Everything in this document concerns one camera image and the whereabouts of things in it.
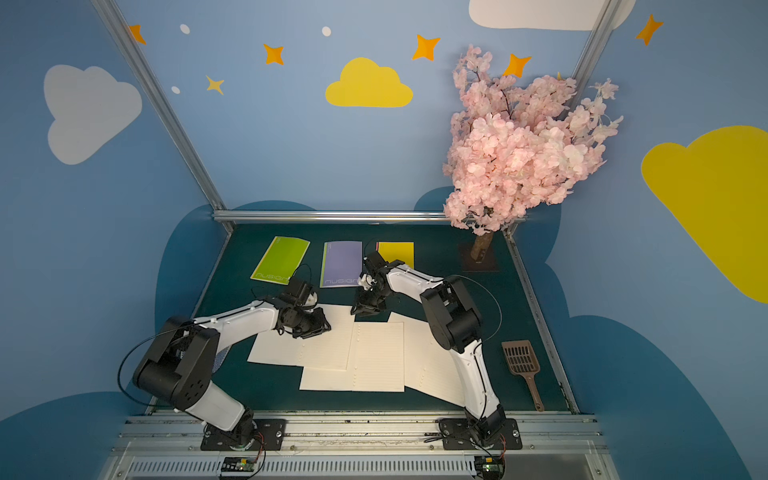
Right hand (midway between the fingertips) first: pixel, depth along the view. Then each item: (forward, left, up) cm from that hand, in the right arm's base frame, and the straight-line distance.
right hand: (357, 310), depth 96 cm
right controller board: (-39, -38, -5) cm, 55 cm away
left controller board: (-43, +24, -2) cm, 49 cm away
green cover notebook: (+19, +31, +1) cm, 36 cm away
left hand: (-6, +8, 0) cm, 10 cm away
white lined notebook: (+20, +9, -3) cm, 22 cm away
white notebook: (+28, -10, -3) cm, 30 cm away
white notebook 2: (-16, -23, -3) cm, 28 cm away
